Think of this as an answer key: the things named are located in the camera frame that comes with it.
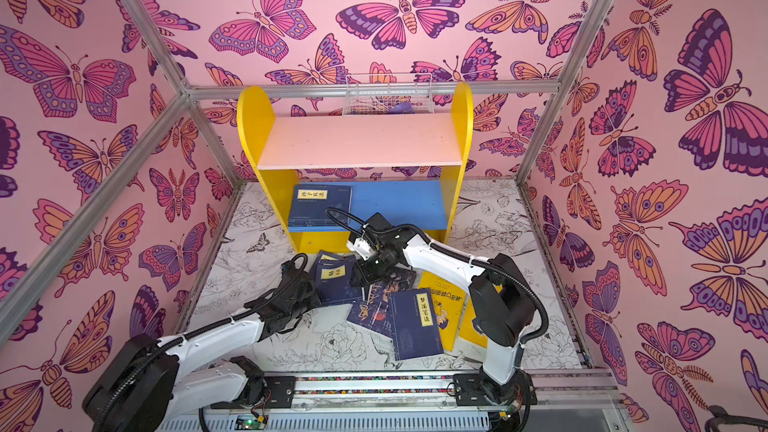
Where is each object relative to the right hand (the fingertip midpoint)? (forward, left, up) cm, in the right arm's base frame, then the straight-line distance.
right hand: (355, 279), depth 82 cm
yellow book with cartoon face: (-10, -31, -10) cm, 34 cm away
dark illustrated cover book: (-6, -5, -8) cm, 11 cm away
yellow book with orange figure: (-2, -27, -11) cm, 29 cm away
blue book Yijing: (+4, +6, -7) cm, 10 cm away
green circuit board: (-31, +24, -14) cm, 42 cm away
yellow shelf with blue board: (+53, +18, -9) cm, 56 cm away
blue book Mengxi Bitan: (-9, -16, -8) cm, 21 cm away
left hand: (+1, +11, -8) cm, 14 cm away
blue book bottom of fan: (+9, +10, -8) cm, 16 cm away
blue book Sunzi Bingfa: (+23, +15, +6) cm, 28 cm away
